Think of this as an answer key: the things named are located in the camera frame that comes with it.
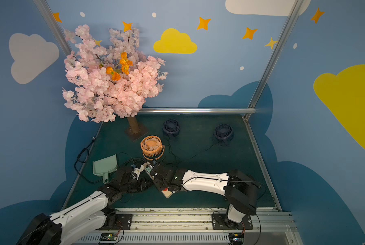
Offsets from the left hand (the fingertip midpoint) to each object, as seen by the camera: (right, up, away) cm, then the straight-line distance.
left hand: (153, 181), depth 83 cm
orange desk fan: (-3, +18, +11) cm, 21 cm away
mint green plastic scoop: (-34, +6, +9) cm, 36 cm away
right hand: (+4, +3, -2) cm, 5 cm away
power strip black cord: (-27, +1, +7) cm, 28 cm away
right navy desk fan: (+45, +27, +20) cm, 56 cm away
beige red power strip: (+7, +12, -24) cm, 28 cm away
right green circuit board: (+43, -23, -11) cm, 50 cm away
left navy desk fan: (+8, +30, +20) cm, 37 cm away
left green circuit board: (-19, -23, -12) cm, 32 cm away
